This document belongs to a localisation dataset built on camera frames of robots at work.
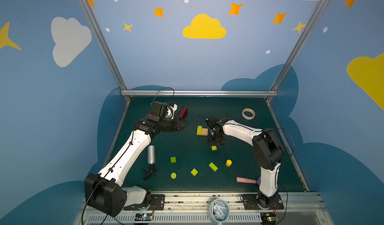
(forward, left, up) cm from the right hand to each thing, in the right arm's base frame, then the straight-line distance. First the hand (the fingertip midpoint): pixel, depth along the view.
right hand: (213, 143), depth 93 cm
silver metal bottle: (-12, +37, +1) cm, 39 cm away
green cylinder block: (-21, +23, -1) cm, 31 cm away
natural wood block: (+10, +6, 0) cm, 11 cm away
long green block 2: (-3, 0, -1) cm, 3 cm away
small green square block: (-18, +12, -2) cm, 21 cm away
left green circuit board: (-40, +35, -2) cm, 53 cm away
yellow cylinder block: (-12, -8, -1) cm, 15 cm away
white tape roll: (+24, -27, -2) cm, 36 cm away
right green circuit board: (-37, -26, -4) cm, 46 cm away
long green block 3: (-14, +1, -2) cm, 14 cm away
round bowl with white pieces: (-36, -1, -1) cm, 36 cm away
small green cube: (-11, +25, -1) cm, 27 cm away
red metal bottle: (+25, +22, 0) cm, 33 cm away
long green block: (+10, +9, -1) cm, 14 cm away
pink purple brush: (-21, -15, -1) cm, 25 cm away
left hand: (-1, +16, +22) cm, 28 cm away
